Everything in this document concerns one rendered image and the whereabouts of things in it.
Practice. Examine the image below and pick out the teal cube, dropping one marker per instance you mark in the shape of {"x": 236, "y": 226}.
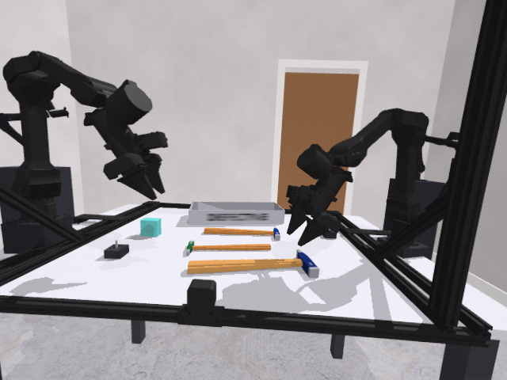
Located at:
{"x": 150, "y": 227}

